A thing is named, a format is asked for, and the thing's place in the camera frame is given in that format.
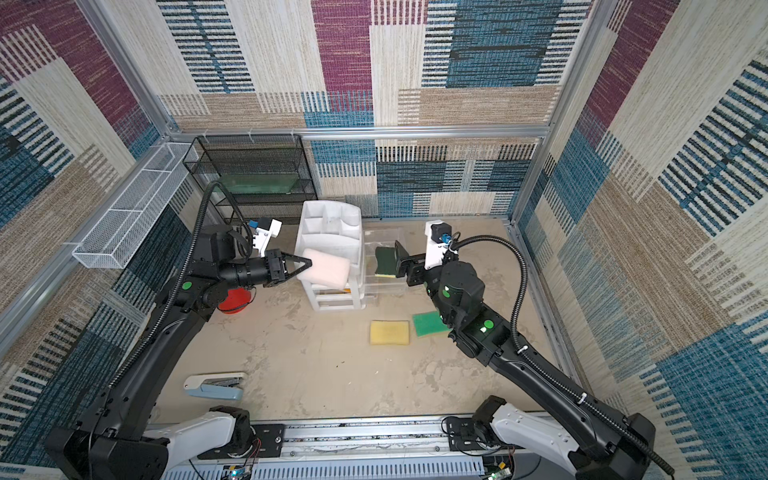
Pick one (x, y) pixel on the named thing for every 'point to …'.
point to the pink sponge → (327, 269)
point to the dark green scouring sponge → (386, 262)
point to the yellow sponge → (389, 332)
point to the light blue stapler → (220, 386)
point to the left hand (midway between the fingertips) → (311, 264)
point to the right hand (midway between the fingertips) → (418, 245)
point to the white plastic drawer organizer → (335, 228)
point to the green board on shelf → (258, 183)
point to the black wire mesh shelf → (235, 154)
